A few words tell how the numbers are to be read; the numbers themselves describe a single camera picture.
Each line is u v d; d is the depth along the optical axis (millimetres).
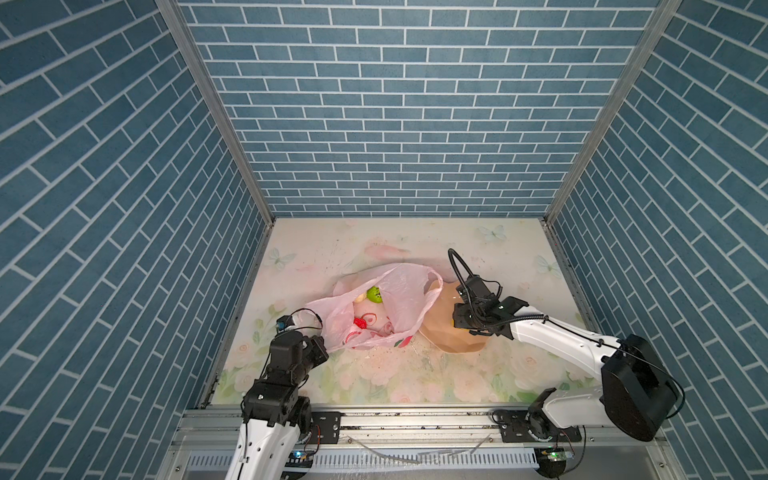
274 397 539
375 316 937
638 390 423
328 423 744
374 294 914
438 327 915
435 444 725
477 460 770
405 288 883
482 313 653
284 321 705
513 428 737
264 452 500
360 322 879
